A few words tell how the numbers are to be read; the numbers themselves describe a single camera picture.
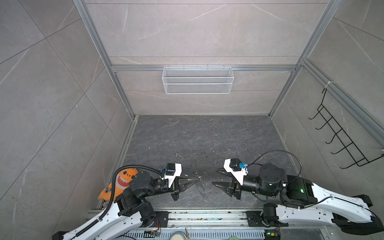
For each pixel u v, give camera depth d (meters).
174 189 0.48
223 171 0.45
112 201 0.47
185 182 0.51
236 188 0.45
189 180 0.51
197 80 1.01
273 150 1.01
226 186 0.46
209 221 0.73
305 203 0.40
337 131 0.69
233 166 0.43
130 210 0.47
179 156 0.97
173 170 0.45
